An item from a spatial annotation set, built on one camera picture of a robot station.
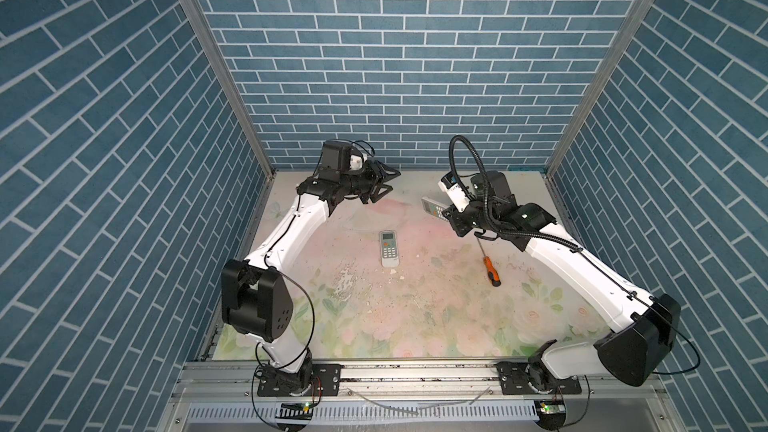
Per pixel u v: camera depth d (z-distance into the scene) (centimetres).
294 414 72
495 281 89
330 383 73
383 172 73
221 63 88
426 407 71
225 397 75
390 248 96
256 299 44
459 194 67
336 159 62
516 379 74
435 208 79
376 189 72
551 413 74
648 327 39
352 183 69
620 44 84
